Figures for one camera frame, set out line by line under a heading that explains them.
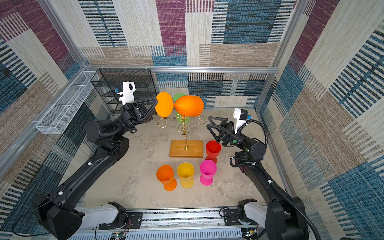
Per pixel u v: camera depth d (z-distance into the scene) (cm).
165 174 78
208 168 77
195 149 97
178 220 75
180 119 75
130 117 45
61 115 73
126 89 47
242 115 52
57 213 37
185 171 80
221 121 61
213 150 82
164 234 74
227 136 54
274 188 45
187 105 52
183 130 108
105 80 99
